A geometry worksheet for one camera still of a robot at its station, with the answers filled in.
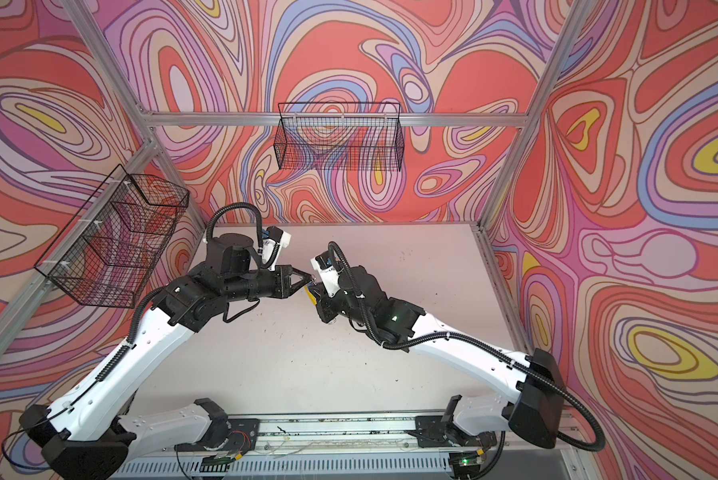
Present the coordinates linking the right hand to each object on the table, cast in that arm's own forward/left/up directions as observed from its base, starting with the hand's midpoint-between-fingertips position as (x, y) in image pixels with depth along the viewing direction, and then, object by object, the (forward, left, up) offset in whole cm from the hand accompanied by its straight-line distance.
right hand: (316, 294), depth 70 cm
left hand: (0, -1, +7) cm, 7 cm away
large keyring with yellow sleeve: (-2, +1, +2) cm, 3 cm away
